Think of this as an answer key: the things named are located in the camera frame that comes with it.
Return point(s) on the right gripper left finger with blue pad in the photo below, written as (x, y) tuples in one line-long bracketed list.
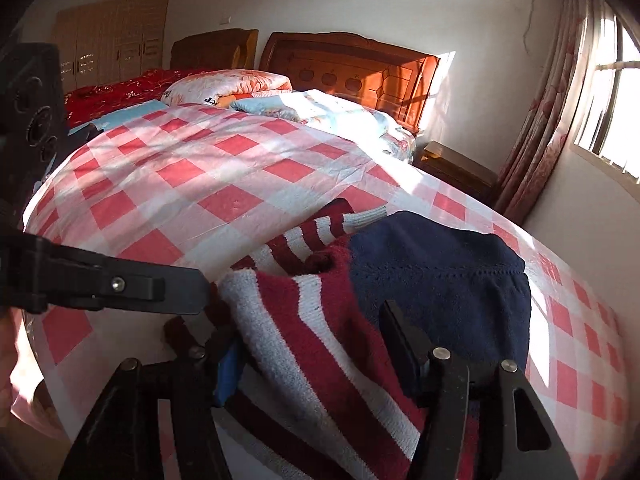
[(155, 421)]

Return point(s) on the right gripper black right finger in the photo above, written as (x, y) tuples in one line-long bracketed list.
[(516, 438)]

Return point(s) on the red grey striped knit sweater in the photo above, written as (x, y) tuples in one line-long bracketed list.
[(338, 317)]

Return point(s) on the person's left hand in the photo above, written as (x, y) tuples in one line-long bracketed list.
[(9, 327)]

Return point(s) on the pink checked bed sheet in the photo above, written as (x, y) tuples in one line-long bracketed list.
[(201, 187)]

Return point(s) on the red floral blanket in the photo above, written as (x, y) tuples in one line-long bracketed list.
[(91, 102)]

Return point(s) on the wooden wardrobe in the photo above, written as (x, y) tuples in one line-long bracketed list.
[(109, 41)]

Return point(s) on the pink floral pillow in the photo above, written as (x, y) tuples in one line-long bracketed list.
[(212, 87)]

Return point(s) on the dark wooden nightstand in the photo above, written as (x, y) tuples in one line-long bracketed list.
[(459, 171)]

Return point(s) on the barred window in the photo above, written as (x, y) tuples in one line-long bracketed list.
[(608, 138)]

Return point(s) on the floral folded quilt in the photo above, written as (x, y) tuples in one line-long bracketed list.
[(372, 130)]

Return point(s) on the carved wooden headboard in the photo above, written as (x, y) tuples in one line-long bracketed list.
[(394, 80)]

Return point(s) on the pink floral curtain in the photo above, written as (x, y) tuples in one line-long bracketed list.
[(559, 109)]

